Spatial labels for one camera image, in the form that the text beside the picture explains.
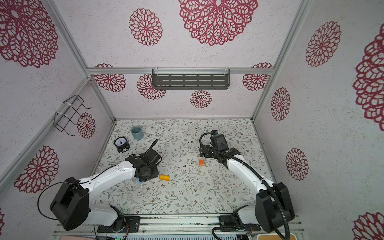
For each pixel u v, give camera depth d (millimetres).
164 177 891
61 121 728
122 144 1025
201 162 931
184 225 760
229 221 742
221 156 602
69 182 430
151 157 675
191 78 945
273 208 410
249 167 505
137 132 1060
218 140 648
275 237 659
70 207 416
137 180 745
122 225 685
